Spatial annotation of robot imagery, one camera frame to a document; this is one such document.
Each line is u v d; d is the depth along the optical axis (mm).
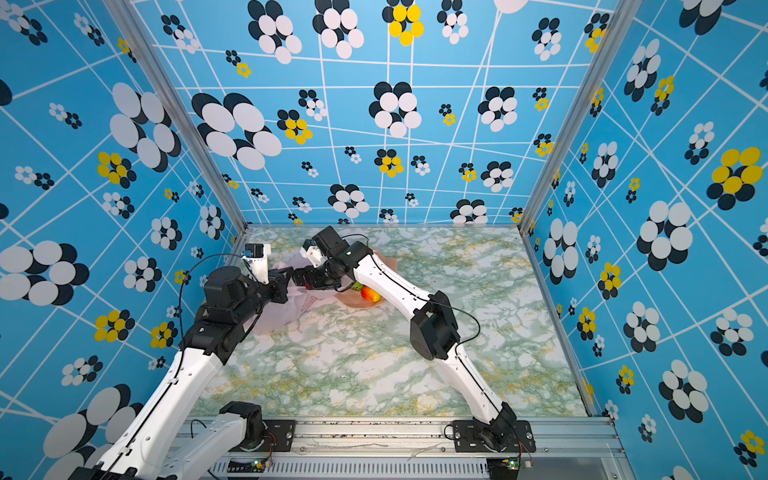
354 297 981
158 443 412
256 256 630
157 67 773
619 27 695
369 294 951
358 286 969
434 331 568
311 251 806
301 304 792
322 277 770
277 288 649
